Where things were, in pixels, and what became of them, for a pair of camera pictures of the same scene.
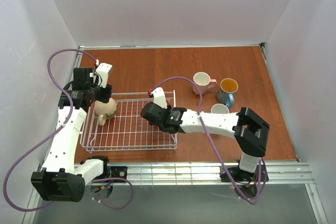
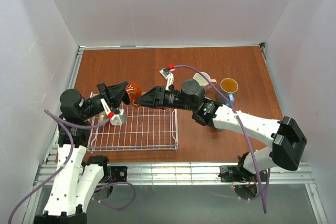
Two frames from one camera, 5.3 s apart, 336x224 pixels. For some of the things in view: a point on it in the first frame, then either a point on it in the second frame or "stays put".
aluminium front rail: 279,173 stays put
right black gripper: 148,113 to 159,97
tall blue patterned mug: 225,94 stays put
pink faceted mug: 203,82 stays put
